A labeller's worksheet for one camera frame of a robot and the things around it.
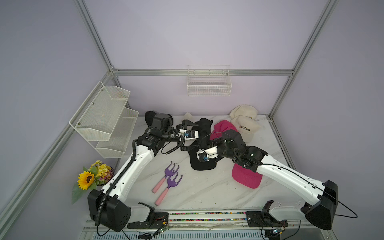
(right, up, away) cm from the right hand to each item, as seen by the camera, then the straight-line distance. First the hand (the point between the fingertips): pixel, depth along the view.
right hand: (208, 142), depth 74 cm
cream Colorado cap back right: (+32, +21, +41) cm, 56 cm away
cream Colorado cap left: (-12, +16, +36) cm, 41 cm away
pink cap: (+12, +8, +36) cm, 39 cm away
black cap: (-2, +8, -4) cm, 9 cm away
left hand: (-7, +4, -3) cm, 8 cm away
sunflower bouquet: (-48, -13, -10) cm, 51 cm away
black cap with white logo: (-4, -17, +19) cm, 26 cm away
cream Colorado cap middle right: (+30, +8, +31) cm, 44 cm away
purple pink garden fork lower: (-21, -25, +12) cm, 35 cm away
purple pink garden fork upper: (-23, -20, +16) cm, 35 cm away
